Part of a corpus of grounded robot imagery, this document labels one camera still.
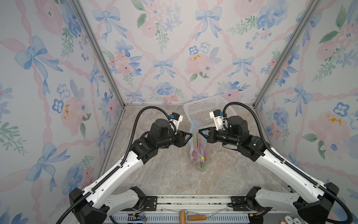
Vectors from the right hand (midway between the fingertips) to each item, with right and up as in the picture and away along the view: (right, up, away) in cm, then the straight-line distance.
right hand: (199, 131), depth 67 cm
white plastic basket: (+7, +13, +46) cm, 49 cm away
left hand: (-5, -1, 0) cm, 5 cm away
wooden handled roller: (-4, -44, +3) cm, 44 cm away
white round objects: (+45, -45, +3) cm, 63 cm away
